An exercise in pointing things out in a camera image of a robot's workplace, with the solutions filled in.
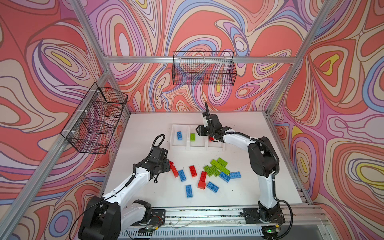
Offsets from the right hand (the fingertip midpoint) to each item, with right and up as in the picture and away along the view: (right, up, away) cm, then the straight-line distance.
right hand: (201, 130), depth 97 cm
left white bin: (-12, -10, +1) cm, 16 cm away
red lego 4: (0, -29, -14) cm, 32 cm away
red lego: (-19, -21, -7) cm, 29 cm away
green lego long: (+11, -22, -7) cm, 26 cm away
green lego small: (-6, -5, +7) cm, 10 cm away
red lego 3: (-6, -24, -9) cm, 27 cm away
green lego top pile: (+13, -20, -4) cm, 24 cm away
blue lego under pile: (+13, -27, -11) cm, 32 cm away
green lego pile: (+4, -24, -9) cm, 26 cm away
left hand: (-21, -20, -10) cm, 31 cm away
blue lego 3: (-8, -33, -17) cm, 38 cm away
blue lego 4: (+5, -32, -14) cm, 35 cm away
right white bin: (+8, -11, +1) cm, 14 cm away
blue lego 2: (-12, -26, -12) cm, 31 cm away
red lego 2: (-17, -24, -10) cm, 31 cm away
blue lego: (-15, -4, +6) cm, 17 cm away
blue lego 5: (+19, -26, -11) cm, 34 cm away
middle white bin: (-5, -8, +4) cm, 10 cm away
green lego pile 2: (+8, -25, -10) cm, 28 cm away
